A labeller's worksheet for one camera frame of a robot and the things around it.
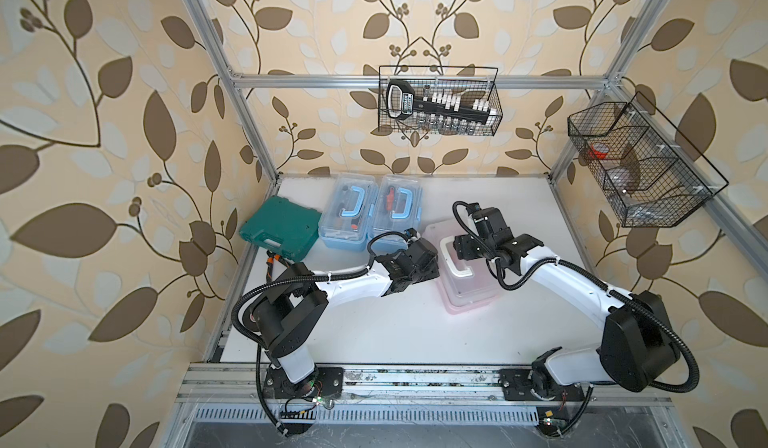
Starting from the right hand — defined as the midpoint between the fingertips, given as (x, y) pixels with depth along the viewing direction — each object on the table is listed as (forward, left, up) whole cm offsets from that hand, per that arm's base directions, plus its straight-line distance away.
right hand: (465, 242), depth 88 cm
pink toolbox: (-13, +3, 0) cm, 14 cm away
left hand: (-5, +10, -2) cm, 11 cm away
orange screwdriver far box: (+22, +22, -4) cm, 32 cm away
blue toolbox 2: (+14, +19, 0) cm, 24 cm away
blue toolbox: (+14, +36, 0) cm, 39 cm away
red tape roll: (+15, -36, +20) cm, 44 cm away
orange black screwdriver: (+9, +33, -1) cm, 35 cm away
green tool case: (+12, +58, -6) cm, 60 cm away
